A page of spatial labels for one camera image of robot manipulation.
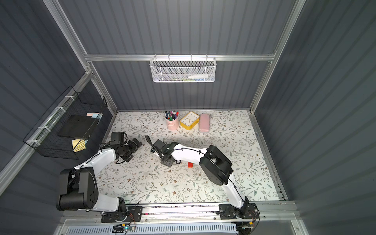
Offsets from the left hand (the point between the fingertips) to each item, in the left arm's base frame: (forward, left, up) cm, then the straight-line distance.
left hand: (139, 147), depth 91 cm
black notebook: (+1, +27, +21) cm, 34 cm away
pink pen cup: (+19, -20, +5) cm, 28 cm away
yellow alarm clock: (+26, -31, -4) cm, 41 cm away
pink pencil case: (+25, -43, -6) cm, 50 cm away
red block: (-9, -32, -7) cm, 34 cm away
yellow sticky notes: (-15, +15, +27) cm, 34 cm away
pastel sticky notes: (+9, +22, +20) cm, 31 cm away
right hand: (-6, -18, -4) cm, 19 cm away
